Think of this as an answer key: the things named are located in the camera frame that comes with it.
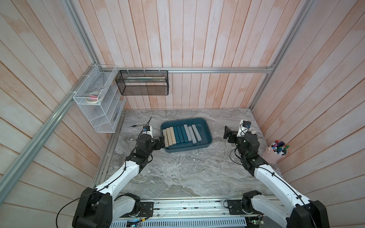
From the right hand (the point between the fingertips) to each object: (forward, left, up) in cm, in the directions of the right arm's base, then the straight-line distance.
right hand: (232, 126), depth 81 cm
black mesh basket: (+38, +59, +4) cm, 71 cm away
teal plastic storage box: (+15, +13, -20) cm, 28 cm away
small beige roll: (+10, -22, -20) cm, 32 cm away
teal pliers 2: (+9, +29, -18) cm, 35 cm away
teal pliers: (+7, +34, -19) cm, 40 cm away
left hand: (-4, +45, -8) cm, 46 cm away
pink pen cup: (-10, -27, -13) cm, 31 cm away
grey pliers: (+7, +23, -19) cm, 30 cm away
